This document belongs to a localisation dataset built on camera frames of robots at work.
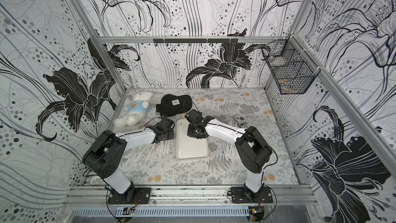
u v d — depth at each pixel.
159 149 0.88
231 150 0.86
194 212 0.69
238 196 0.71
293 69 0.88
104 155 0.46
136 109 0.99
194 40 0.89
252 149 0.47
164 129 0.73
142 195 0.74
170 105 1.04
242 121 0.96
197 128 0.63
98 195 0.76
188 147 0.88
